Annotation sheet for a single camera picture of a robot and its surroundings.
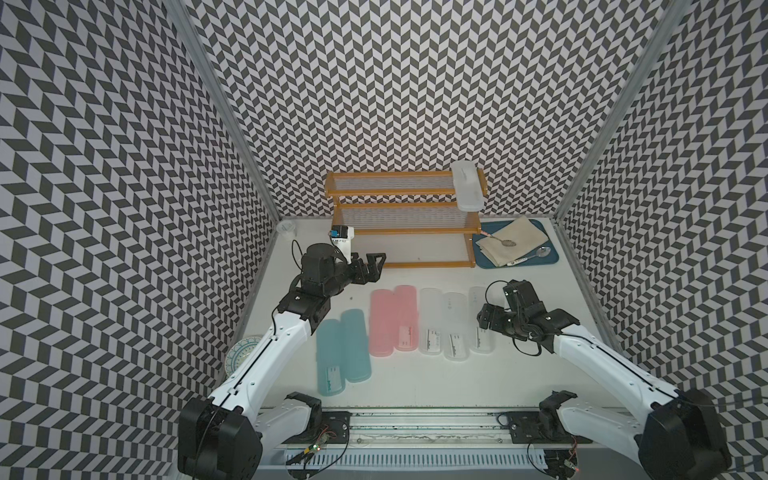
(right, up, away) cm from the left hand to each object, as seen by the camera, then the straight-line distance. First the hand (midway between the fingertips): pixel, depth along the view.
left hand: (371, 257), depth 78 cm
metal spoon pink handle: (+46, +4, +31) cm, 56 cm away
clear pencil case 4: (+28, +21, +10) cm, 36 cm away
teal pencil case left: (-13, -30, +8) cm, 33 cm away
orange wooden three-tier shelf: (+10, +14, +46) cm, 49 cm away
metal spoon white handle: (+58, 0, +26) cm, 64 cm away
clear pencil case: (+17, -20, +11) cm, 28 cm away
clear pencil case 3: (+31, -25, +9) cm, 41 cm away
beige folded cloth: (+54, +8, +34) cm, 65 cm away
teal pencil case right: (-5, -27, +9) cm, 29 cm away
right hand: (+34, -20, +6) cm, 40 cm away
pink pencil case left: (+2, -21, +11) cm, 24 cm away
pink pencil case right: (+10, -19, +11) cm, 24 cm away
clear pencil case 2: (+25, -22, +13) cm, 36 cm away
